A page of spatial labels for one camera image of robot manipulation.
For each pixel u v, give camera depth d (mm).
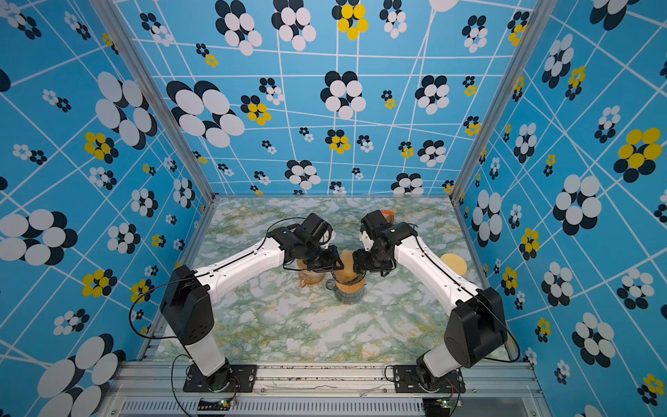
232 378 717
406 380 722
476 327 418
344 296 845
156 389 728
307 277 938
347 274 822
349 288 808
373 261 682
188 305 448
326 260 722
